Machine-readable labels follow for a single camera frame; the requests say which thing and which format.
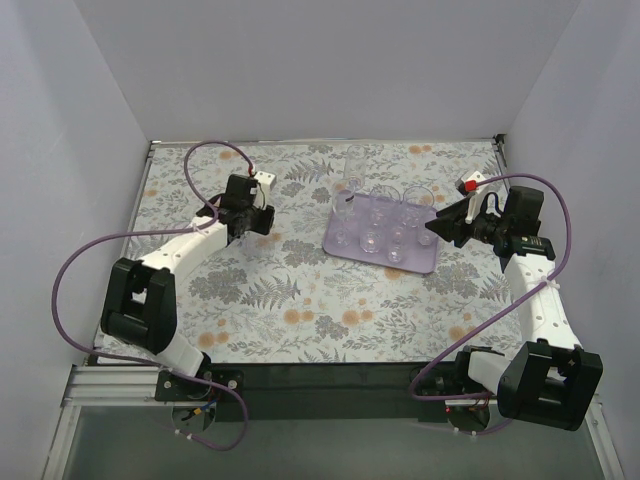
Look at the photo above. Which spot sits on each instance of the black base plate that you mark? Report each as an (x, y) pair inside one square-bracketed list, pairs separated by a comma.
[(320, 391)]

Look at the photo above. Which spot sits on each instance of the aluminium frame rail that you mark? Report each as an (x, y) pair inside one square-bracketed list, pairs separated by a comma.
[(111, 386)]

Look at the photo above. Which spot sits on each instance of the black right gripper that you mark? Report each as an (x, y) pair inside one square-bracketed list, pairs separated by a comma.
[(460, 228)]

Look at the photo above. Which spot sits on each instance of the clear wine glass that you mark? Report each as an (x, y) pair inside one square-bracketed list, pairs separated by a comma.
[(383, 200)]

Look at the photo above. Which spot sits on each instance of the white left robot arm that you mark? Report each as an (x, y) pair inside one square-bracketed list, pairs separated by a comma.
[(140, 307)]

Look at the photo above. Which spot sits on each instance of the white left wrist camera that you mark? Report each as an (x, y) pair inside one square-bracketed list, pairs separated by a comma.
[(263, 190)]

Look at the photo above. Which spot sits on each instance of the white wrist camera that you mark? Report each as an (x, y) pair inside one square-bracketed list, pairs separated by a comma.
[(263, 190), (471, 187)]

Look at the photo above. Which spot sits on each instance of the small clear tumbler front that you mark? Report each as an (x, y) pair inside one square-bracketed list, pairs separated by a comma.
[(397, 234)]

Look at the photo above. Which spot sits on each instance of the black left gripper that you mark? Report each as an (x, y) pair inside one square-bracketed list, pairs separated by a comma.
[(261, 220)]

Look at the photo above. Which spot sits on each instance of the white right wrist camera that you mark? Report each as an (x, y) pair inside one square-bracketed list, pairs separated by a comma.
[(471, 187)]

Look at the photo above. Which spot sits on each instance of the lavender plastic tray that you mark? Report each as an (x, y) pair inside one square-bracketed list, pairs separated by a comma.
[(389, 244)]

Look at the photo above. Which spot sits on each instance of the small clear shot glass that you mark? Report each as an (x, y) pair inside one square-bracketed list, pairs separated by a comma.
[(396, 253)]

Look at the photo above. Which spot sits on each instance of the clear faceted tumbler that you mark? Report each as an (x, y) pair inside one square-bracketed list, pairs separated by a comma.
[(372, 236), (416, 201)]

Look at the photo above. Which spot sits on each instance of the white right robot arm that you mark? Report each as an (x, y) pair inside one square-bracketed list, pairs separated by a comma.
[(551, 379)]

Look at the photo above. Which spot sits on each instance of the tall clear highball glass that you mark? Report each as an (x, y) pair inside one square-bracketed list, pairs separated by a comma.
[(355, 173)]

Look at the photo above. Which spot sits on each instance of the tall clear champagne flute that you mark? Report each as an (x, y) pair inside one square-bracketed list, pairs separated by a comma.
[(342, 206)]

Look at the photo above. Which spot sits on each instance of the floral patterned table mat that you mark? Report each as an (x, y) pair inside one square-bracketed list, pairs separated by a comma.
[(289, 301)]

